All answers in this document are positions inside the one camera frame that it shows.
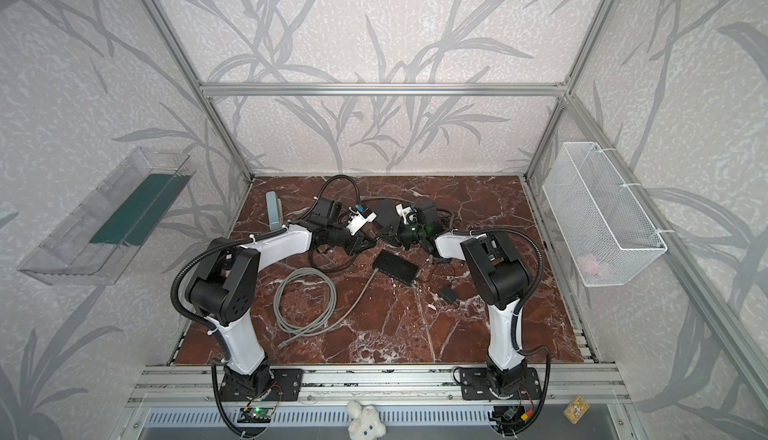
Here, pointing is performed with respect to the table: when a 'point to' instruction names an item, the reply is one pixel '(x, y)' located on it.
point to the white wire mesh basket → (607, 234)
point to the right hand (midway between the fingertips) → (378, 226)
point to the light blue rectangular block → (275, 212)
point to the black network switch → (396, 266)
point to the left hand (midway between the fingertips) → (374, 232)
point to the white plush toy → (365, 423)
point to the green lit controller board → (255, 415)
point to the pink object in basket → (591, 263)
